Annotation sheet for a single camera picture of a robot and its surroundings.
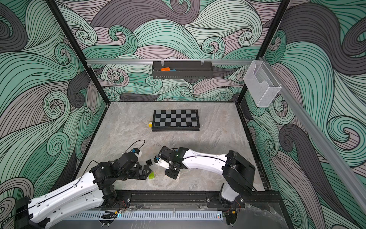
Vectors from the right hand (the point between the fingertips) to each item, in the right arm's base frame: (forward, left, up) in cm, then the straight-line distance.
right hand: (172, 170), depth 80 cm
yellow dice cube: (+33, +18, -2) cm, 38 cm away
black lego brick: (+5, +15, -2) cm, 16 cm away
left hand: (-2, +14, +5) cm, 15 cm away
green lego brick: (-3, +12, -1) cm, 12 cm away
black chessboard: (+36, -1, 0) cm, 36 cm away
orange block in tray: (+55, +5, +31) cm, 64 cm away
